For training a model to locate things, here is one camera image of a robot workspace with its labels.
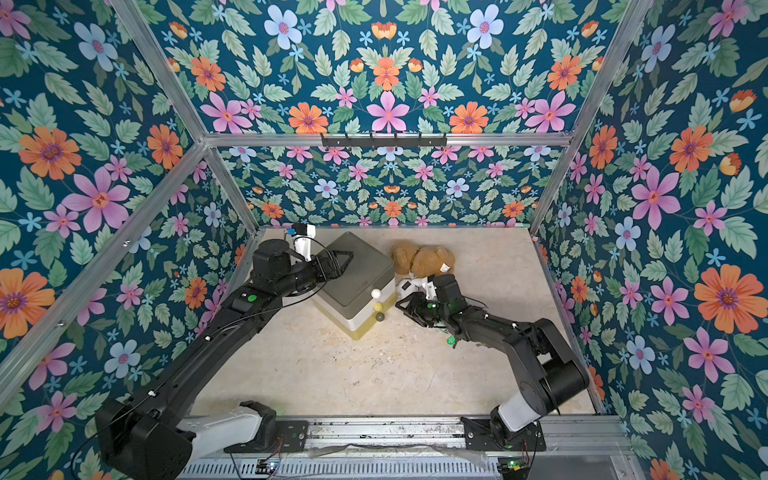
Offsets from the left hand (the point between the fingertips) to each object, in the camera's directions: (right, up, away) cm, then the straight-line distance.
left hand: (346, 255), depth 73 cm
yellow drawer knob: (+7, -15, +12) cm, 20 cm away
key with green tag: (+29, -26, +18) cm, 43 cm away
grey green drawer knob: (+7, -19, +18) cm, 27 cm away
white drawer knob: (+7, -10, +7) cm, 14 cm away
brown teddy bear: (+20, -2, +25) cm, 32 cm away
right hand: (+13, -15, +14) cm, 24 cm away
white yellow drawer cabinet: (+3, -18, +13) cm, 23 cm away
